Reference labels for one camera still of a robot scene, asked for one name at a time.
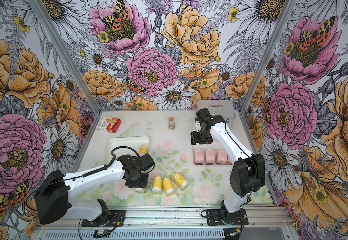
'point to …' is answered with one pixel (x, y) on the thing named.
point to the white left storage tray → (136, 142)
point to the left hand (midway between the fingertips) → (139, 188)
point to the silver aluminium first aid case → (224, 108)
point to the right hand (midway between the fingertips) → (197, 145)
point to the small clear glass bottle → (171, 124)
